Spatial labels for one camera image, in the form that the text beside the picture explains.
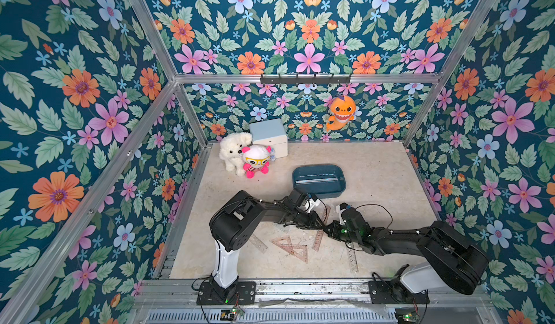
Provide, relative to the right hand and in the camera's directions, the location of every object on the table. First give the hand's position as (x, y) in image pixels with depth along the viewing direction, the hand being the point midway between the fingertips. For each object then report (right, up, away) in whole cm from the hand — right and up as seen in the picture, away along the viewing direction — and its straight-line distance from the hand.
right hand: (323, 229), depth 88 cm
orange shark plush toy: (+10, +52, +10) cm, 54 cm away
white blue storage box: (-23, +42, +14) cm, 49 cm away
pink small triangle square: (-10, -7, -4) cm, 13 cm away
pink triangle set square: (-14, -6, -4) cm, 16 cm away
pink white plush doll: (-28, +29, +6) cm, 41 cm away
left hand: (+1, +1, -1) cm, 1 cm away
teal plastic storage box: (+2, +18, +17) cm, 25 cm away
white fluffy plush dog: (-40, +33, +6) cm, 52 cm away
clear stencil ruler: (+10, -9, -6) cm, 15 cm away
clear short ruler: (-27, -5, -2) cm, 27 cm away
